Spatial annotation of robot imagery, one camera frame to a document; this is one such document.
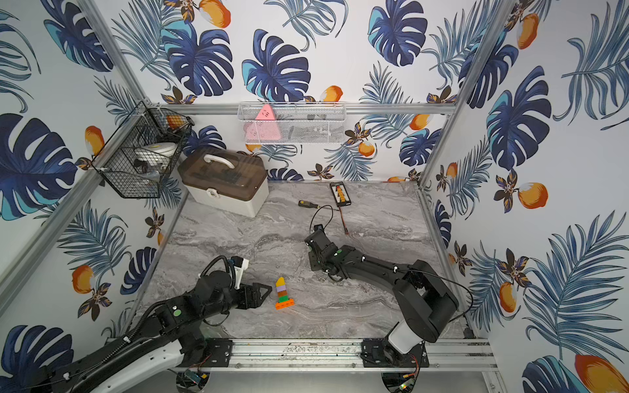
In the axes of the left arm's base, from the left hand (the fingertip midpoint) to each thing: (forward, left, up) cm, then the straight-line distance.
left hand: (264, 287), depth 75 cm
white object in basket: (+34, +38, +22) cm, 56 cm away
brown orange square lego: (+2, -4, -10) cm, 11 cm away
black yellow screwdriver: (+43, -11, -11) cm, 46 cm away
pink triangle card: (+49, +7, +22) cm, 54 cm away
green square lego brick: (+1, -5, -11) cm, 12 cm away
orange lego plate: (-1, -5, -12) cm, 13 cm away
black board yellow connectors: (+51, -24, -11) cm, 57 cm away
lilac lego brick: (+4, -4, -9) cm, 11 cm away
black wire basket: (+36, +49, +16) cm, 63 cm away
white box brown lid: (+38, +21, +7) cm, 44 cm away
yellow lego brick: (+7, -3, -11) cm, 13 cm away
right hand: (+16, -16, -7) cm, 24 cm away
